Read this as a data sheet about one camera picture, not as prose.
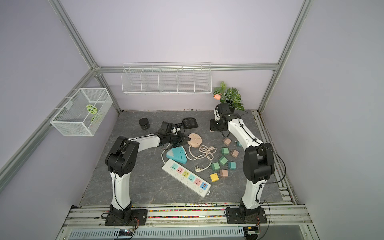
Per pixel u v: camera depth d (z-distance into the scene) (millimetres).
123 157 548
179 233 1578
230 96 888
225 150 961
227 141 1006
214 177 848
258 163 489
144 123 1089
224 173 866
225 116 667
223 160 913
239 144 992
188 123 1095
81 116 818
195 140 985
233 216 738
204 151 961
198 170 880
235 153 940
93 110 794
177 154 932
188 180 836
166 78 995
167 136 825
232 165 890
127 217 656
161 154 959
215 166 890
